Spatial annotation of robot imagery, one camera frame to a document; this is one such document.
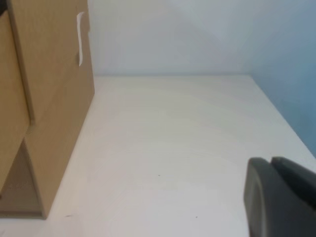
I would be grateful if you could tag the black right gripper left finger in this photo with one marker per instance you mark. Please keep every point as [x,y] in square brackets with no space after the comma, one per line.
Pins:
[272,208]

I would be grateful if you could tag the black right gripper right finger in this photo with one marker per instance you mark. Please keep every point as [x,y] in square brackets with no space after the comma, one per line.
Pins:
[301,180]

